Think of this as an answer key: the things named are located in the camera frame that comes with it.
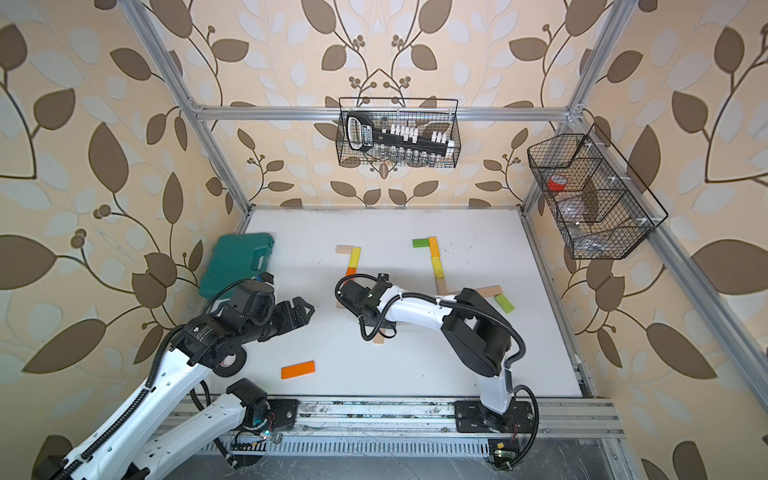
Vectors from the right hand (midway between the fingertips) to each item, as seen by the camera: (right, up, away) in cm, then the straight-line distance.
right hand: (376, 318), depth 89 cm
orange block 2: (-21, -12, -8) cm, 26 cm away
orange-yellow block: (+20, +21, +19) cm, 35 cm away
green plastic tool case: (-51, +17, +14) cm, 55 cm away
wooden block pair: (+1, -6, -2) cm, 6 cm away
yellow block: (-8, +17, +16) cm, 25 cm away
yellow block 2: (+21, +13, +13) cm, 28 cm away
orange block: (-9, +12, +13) cm, 20 cm away
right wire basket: (+57, +32, -15) cm, 67 cm away
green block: (+15, +22, +20) cm, 34 cm away
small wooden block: (-13, +20, +19) cm, 31 cm away
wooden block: (+21, +8, +10) cm, 25 cm away
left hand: (-18, +6, -16) cm, 25 cm away
